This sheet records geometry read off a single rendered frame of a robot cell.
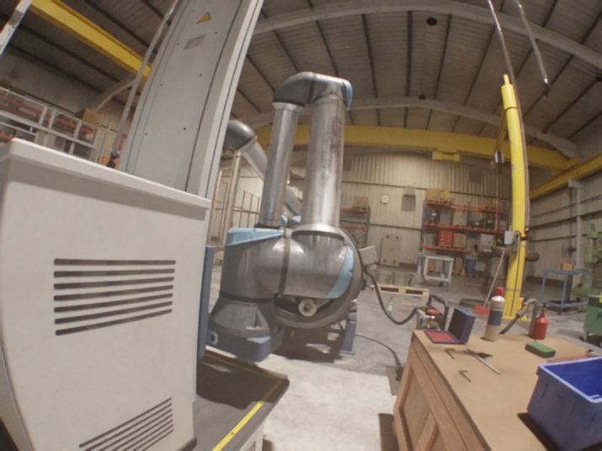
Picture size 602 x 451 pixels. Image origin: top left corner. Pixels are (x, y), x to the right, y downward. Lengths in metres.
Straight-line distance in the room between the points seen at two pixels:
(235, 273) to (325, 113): 0.55
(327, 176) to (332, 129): 0.16
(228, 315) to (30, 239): 0.51
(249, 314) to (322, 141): 0.52
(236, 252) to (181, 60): 0.60
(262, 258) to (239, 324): 0.17
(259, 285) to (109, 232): 0.43
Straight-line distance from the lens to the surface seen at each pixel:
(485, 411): 0.69
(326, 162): 0.78
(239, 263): 0.67
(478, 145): 13.95
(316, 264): 0.68
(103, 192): 0.33
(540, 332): 1.45
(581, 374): 0.80
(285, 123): 0.93
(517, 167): 4.99
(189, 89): 0.79
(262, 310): 0.69
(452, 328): 1.28
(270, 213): 0.97
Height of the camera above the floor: 0.79
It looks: 4 degrees up
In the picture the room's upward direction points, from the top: 8 degrees clockwise
